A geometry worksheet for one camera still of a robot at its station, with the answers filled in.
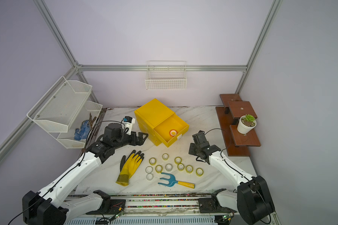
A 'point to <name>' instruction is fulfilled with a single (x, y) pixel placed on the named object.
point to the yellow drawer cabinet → (150, 115)
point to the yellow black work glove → (128, 166)
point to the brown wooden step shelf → (229, 116)
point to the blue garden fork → (173, 181)
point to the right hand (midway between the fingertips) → (194, 150)
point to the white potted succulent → (246, 123)
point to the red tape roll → (172, 132)
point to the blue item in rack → (81, 134)
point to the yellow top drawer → (173, 122)
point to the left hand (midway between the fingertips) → (141, 135)
